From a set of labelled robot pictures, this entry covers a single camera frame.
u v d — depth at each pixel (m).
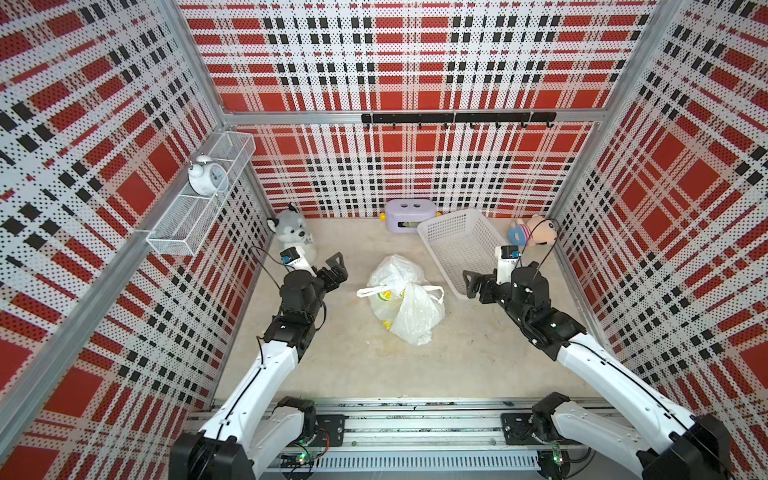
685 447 0.38
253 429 0.44
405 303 0.82
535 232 1.02
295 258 0.67
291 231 0.95
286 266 0.66
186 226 0.92
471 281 0.71
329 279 0.70
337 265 0.74
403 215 1.10
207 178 0.70
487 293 0.68
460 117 0.89
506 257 0.65
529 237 1.02
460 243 1.12
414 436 0.73
